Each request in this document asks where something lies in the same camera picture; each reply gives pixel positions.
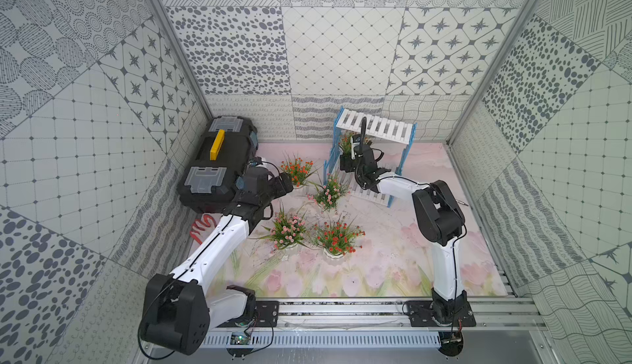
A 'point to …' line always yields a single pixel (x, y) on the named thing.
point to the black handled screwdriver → (461, 202)
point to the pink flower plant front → (286, 230)
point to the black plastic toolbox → (227, 146)
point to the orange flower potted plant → (299, 170)
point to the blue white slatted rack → (389, 137)
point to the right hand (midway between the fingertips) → (351, 156)
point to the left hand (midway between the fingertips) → (289, 178)
